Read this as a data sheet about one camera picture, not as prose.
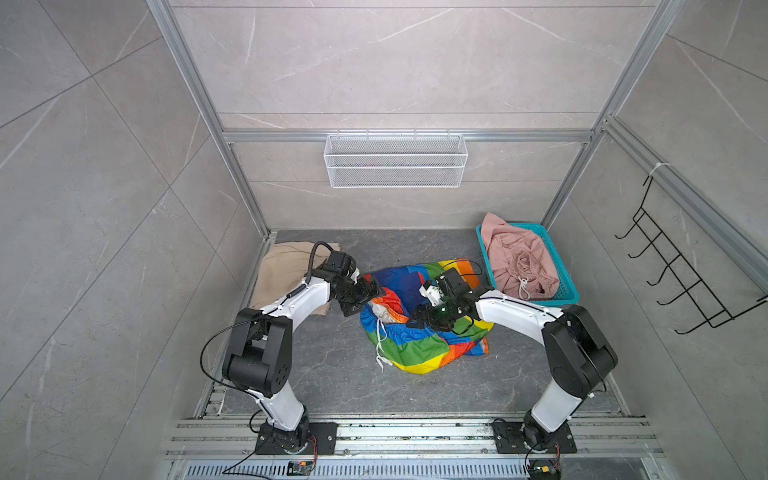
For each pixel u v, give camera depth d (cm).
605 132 88
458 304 68
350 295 78
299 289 58
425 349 84
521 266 104
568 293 92
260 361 46
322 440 73
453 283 73
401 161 101
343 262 75
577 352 47
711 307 61
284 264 107
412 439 75
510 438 73
